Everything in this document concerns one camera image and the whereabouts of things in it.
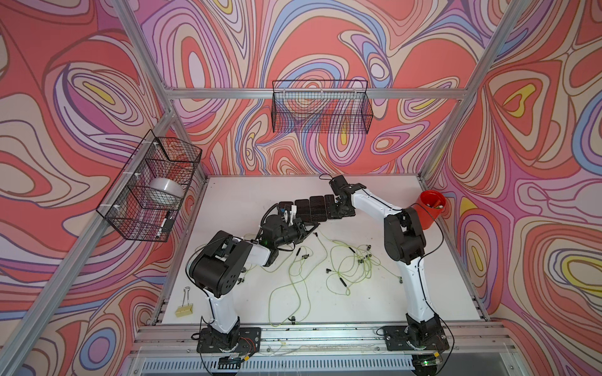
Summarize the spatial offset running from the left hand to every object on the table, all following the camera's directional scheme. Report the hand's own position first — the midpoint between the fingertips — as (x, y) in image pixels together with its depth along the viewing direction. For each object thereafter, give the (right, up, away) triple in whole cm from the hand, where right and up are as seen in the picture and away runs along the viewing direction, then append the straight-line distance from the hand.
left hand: (321, 228), depth 85 cm
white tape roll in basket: (-48, +13, -16) cm, 52 cm away
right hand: (+9, +2, +18) cm, 20 cm away
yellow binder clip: (-46, -27, -7) cm, 54 cm away
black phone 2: (0, +4, +20) cm, 21 cm away
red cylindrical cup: (+48, +9, +14) cm, 50 cm away
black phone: (-14, +8, +18) cm, 25 cm away
